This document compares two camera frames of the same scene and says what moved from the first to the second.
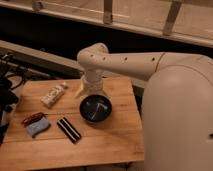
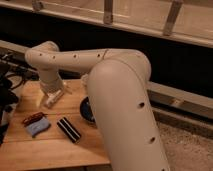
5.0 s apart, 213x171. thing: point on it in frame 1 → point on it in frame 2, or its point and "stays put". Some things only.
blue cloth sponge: x=38 y=127 stays put
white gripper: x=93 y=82 → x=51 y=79
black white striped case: x=71 y=133 stays put
